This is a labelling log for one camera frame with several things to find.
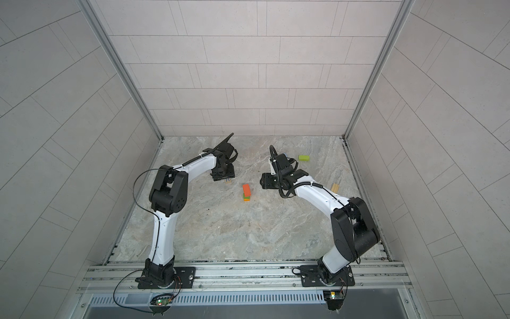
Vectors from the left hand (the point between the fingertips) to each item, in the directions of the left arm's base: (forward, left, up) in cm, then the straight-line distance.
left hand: (233, 172), depth 102 cm
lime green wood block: (+10, -38, 0) cm, 39 cm away
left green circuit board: (-54, +18, +4) cm, 57 cm away
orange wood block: (-16, -8, +1) cm, 17 cm away
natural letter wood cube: (-6, +2, +2) cm, 7 cm away
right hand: (-11, -16, +10) cm, 22 cm away
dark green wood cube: (-15, -7, +2) cm, 17 cm away
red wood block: (-12, -8, +3) cm, 14 cm away
